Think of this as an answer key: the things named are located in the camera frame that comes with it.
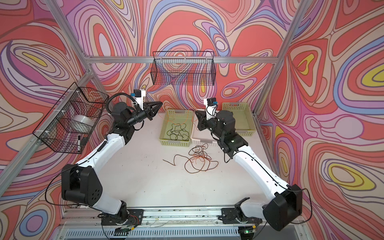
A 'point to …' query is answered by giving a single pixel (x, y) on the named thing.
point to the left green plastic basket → (177, 116)
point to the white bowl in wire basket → (82, 121)
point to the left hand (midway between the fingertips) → (162, 103)
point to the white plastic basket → (204, 136)
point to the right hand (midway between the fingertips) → (197, 114)
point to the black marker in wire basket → (79, 146)
